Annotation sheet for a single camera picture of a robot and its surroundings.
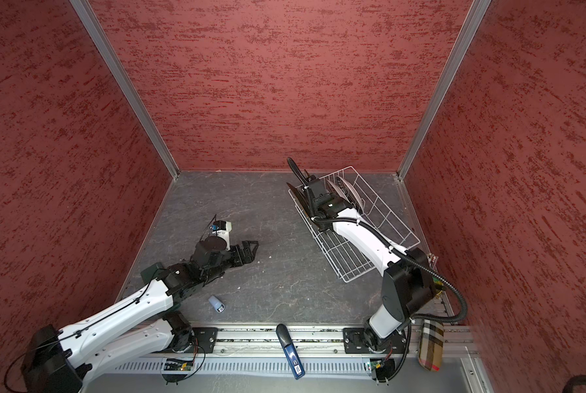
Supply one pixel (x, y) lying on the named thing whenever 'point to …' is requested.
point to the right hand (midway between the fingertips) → (326, 206)
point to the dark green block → (151, 272)
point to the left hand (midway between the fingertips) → (248, 250)
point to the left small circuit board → (178, 366)
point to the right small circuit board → (382, 368)
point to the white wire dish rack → (347, 257)
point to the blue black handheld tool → (290, 351)
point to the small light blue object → (216, 304)
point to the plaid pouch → (431, 345)
